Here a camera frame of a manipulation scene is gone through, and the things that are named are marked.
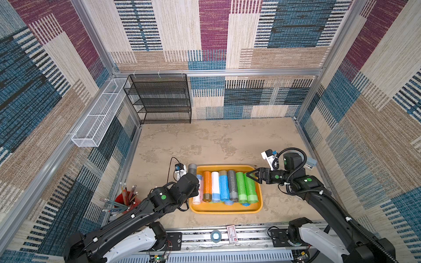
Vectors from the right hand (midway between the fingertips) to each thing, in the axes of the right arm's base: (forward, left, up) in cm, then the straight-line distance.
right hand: (253, 177), depth 77 cm
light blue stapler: (+14, -37, -11) cm, 41 cm away
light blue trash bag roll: (-1, +13, -8) cm, 16 cm away
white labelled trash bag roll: (-8, +11, -12) cm, 18 cm away
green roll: (-5, +5, -8) cm, 10 cm away
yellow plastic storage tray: (-9, +16, -15) cm, 24 cm away
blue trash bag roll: (-8, +2, -14) cm, 16 cm away
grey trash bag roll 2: (-2, +9, -8) cm, 12 cm away
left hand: (-2, +26, -2) cm, 27 cm away
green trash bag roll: (-2, 0, -8) cm, 8 cm away
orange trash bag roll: (-4, +22, -8) cm, 24 cm away
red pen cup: (-7, +59, -6) cm, 60 cm away
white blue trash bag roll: (-6, +27, -11) cm, 30 cm away
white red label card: (-20, +10, -14) cm, 27 cm away
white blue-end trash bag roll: (-1, +18, -7) cm, 19 cm away
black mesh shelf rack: (+54, +53, +4) cm, 76 cm away
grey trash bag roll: (+5, +29, -1) cm, 29 cm away
